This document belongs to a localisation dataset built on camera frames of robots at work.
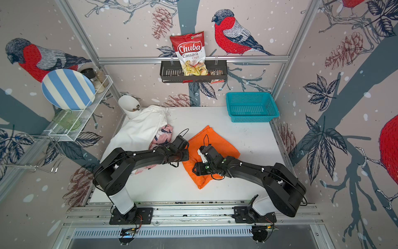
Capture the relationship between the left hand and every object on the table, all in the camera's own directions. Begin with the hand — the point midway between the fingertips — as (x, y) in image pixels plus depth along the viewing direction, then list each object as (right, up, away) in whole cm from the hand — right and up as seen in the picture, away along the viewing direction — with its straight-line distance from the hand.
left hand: (189, 154), depth 94 cm
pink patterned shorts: (-18, +10, +6) cm, 22 cm away
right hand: (+5, -6, -11) cm, 13 cm away
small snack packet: (+15, +50, -3) cm, 52 cm away
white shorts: (-35, +13, +7) cm, 38 cm away
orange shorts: (+10, +9, +12) cm, 18 cm away
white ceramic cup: (-44, +32, +16) cm, 57 cm away
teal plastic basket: (+48, +32, +28) cm, 64 cm away
